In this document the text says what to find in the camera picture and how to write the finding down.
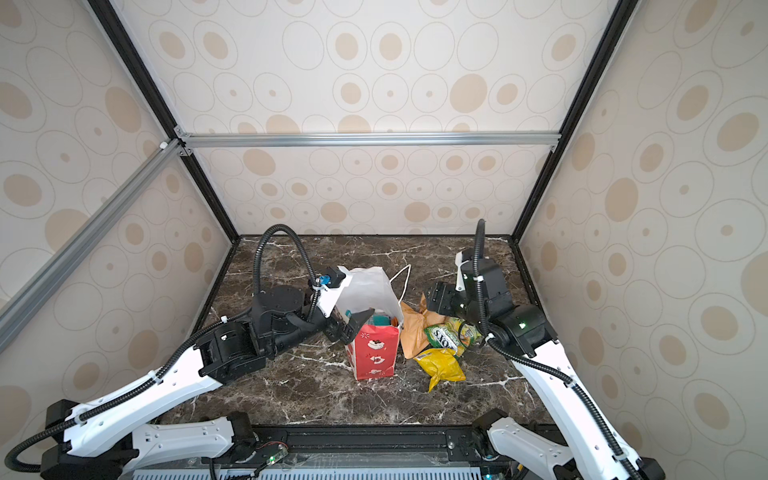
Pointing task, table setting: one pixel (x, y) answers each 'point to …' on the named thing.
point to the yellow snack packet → (440, 364)
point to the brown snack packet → (415, 320)
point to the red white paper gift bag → (374, 350)
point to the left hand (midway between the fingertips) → (364, 297)
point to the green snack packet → (455, 334)
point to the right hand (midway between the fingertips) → (437, 291)
